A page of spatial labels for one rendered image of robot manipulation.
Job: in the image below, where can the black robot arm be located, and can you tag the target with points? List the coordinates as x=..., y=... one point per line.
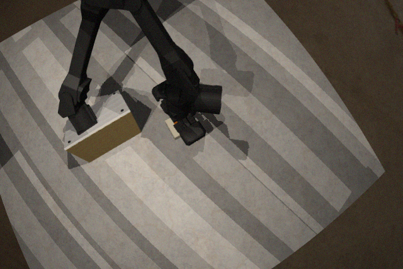
x=184, y=85

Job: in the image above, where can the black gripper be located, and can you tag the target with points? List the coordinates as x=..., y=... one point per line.
x=188, y=128

